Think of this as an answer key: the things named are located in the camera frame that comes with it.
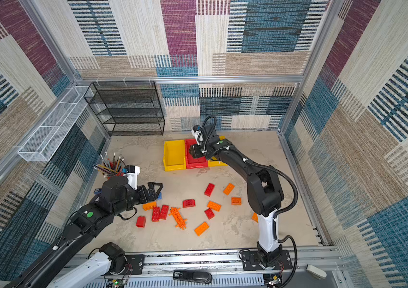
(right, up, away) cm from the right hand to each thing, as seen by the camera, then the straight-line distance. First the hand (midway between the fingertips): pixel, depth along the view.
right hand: (198, 150), depth 93 cm
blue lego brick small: (-14, -17, -22) cm, 31 cm away
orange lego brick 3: (+8, -27, -4) cm, 28 cm away
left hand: (-16, -14, -20) cm, 29 cm away
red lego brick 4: (-19, -29, -8) cm, 36 cm away
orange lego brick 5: (+2, -35, -11) cm, 37 cm away
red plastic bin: (-4, -6, +7) cm, 10 cm away
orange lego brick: (+16, -20, +1) cm, 25 cm away
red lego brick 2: (+6, -29, -8) cm, 31 cm away
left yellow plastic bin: (-15, -3, +16) cm, 22 cm away
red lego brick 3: (-26, -32, -9) cm, 42 cm away
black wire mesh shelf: (-43, +25, +15) cm, 52 cm away
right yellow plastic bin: (+8, -7, +8) cm, 14 cm away
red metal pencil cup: (-40, -12, -2) cm, 41 cm away
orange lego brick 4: (+27, -30, -9) cm, 42 cm away
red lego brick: (+6, -19, -1) cm, 20 cm away
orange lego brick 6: (-23, -26, -7) cm, 35 cm away
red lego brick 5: (-16, -29, -7) cm, 33 cm away
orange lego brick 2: (+19, -25, -3) cm, 31 cm away
